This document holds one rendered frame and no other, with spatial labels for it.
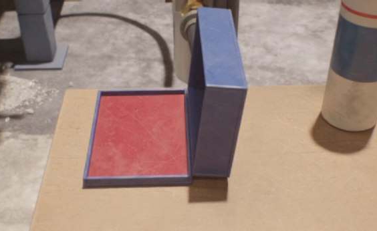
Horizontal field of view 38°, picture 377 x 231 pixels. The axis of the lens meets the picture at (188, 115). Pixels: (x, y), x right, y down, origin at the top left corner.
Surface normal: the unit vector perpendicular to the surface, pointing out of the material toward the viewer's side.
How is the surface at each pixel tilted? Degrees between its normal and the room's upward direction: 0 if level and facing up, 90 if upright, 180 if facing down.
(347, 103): 90
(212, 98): 90
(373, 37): 90
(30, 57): 90
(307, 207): 0
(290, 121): 0
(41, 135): 0
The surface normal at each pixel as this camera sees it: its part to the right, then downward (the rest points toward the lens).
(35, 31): 0.04, 0.60
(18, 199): 0.00, -0.80
